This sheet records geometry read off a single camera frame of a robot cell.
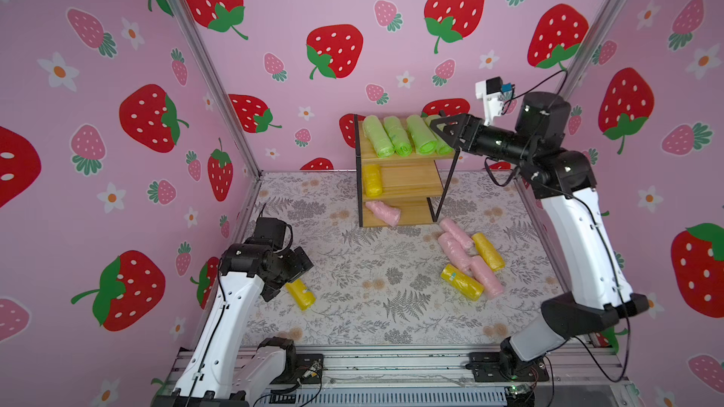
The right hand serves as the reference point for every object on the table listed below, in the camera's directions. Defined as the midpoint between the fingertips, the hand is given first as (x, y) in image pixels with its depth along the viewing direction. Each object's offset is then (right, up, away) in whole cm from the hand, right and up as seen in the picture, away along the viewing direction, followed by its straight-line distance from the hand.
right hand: (446, 127), depth 58 cm
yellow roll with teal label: (+12, -42, +28) cm, 51 cm away
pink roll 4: (+21, -41, +30) cm, 55 cm away
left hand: (-36, -35, +17) cm, 53 cm away
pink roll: (-9, -21, +43) cm, 49 cm away
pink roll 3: (+12, -33, +35) cm, 49 cm away
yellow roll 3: (+24, -34, +36) cm, 55 cm away
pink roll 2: (+13, -25, +44) cm, 52 cm away
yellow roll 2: (-37, -45, +26) cm, 64 cm away
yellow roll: (-16, -9, +32) cm, 37 cm away
